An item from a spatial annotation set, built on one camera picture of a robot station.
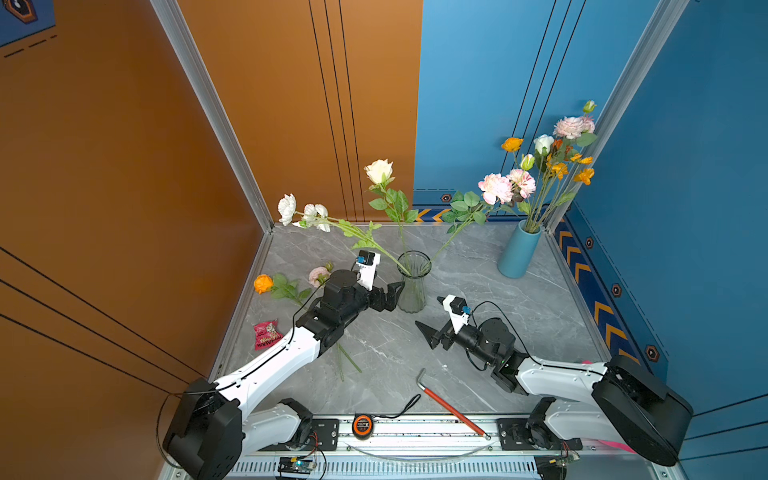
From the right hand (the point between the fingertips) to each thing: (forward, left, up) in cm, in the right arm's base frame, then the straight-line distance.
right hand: (426, 311), depth 78 cm
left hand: (+7, +9, +6) cm, 13 cm away
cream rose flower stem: (+22, +8, +19) cm, 30 cm away
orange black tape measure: (-24, +17, -13) cm, 32 cm away
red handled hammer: (-16, 0, -15) cm, 22 cm away
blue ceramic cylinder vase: (+23, -31, -3) cm, 39 cm away
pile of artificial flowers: (+17, +47, -12) cm, 51 cm away
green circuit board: (-32, +32, -16) cm, 48 cm away
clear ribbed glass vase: (+14, +3, +2) cm, 14 cm away
